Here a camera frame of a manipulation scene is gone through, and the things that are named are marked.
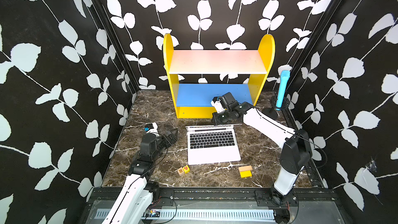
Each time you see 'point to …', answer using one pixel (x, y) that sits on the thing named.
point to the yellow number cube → (186, 169)
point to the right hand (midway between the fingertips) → (209, 118)
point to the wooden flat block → (245, 168)
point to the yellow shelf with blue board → (194, 101)
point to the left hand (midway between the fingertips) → (174, 130)
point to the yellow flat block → (245, 174)
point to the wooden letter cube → (180, 171)
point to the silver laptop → (212, 144)
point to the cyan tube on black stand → (284, 75)
